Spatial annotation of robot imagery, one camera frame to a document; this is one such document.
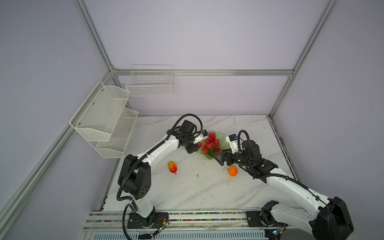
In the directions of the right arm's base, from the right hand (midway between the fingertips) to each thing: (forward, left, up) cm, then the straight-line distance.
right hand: (217, 153), depth 77 cm
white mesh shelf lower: (+1, +54, +3) cm, 54 cm away
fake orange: (-3, -10, -15) cm, 18 cm away
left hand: (+8, +13, -6) cm, 17 cm away
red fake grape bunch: (+12, +4, -11) cm, 17 cm away
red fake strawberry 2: (+4, +9, +2) cm, 10 cm away
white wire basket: (+45, +41, +16) cm, 63 cm away
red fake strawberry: (+20, +1, -11) cm, 23 cm away
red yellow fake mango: (-1, +25, -15) cm, 29 cm away
